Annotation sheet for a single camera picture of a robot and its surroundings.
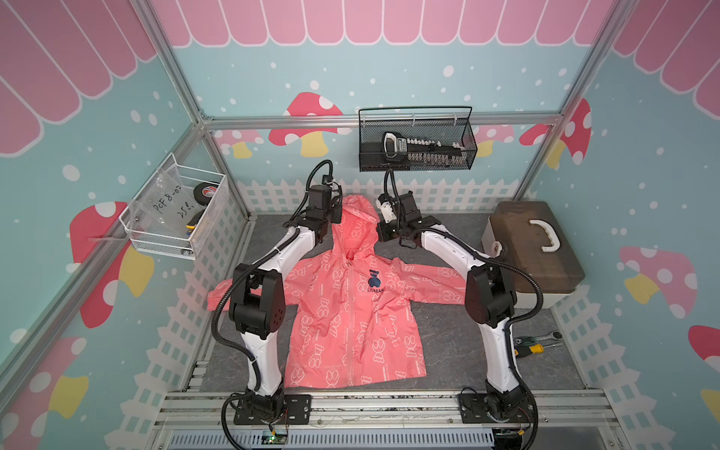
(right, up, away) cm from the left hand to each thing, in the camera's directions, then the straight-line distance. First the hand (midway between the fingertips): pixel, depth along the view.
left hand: (331, 205), depth 95 cm
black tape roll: (-35, +2, -15) cm, 38 cm away
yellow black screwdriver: (+59, -45, -12) cm, 76 cm away
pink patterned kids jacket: (+8, -34, -4) cm, 35 cm away
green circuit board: (-11, -63, -23) cm, 68 cm away
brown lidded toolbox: (+64, -10, -6) cm, 65 cm away
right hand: (+16, -7, +2) cm, 18 cm away
